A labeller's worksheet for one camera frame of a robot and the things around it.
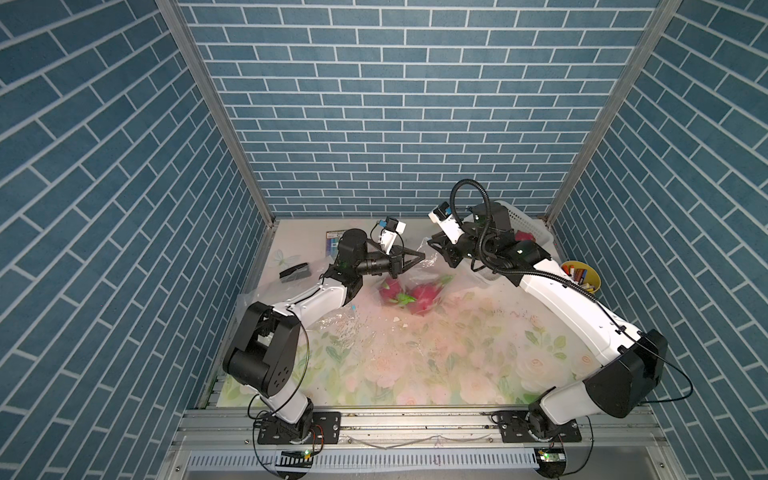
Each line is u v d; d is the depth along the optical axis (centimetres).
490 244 57
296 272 101
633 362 40
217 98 86
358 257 67
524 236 105
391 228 71
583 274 89
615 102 87
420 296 82
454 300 98
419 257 77
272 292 91
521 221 111
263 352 46
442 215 63
